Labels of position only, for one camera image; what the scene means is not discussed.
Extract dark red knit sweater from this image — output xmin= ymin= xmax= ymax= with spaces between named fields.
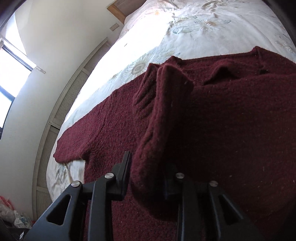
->
xmin=54 ymin=47 xmax=295 ymax=240

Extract white louvered radiator cover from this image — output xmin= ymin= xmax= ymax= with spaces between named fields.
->
xmin=32 ymin=38 xmax=111 ymax=221

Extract clutter bags on floor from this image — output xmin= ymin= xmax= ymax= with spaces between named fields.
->
xmin=1 ymin=196 xmax=32 ymax=240

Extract floral white bed duvet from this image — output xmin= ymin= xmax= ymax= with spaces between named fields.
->
xmin=46 ymin=0 xmax=296 ymax=202

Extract wooden headboard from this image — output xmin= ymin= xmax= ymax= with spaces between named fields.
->
xmin=107 ymin=0 xmax=146 ymax=24

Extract window with dark frame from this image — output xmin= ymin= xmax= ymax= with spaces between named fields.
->
xmin=1 ymin=14 xmax=46 ymax=133

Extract beige wall switch left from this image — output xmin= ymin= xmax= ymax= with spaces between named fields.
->
xmin=109 ymin=23 xmax=119 ymax=31

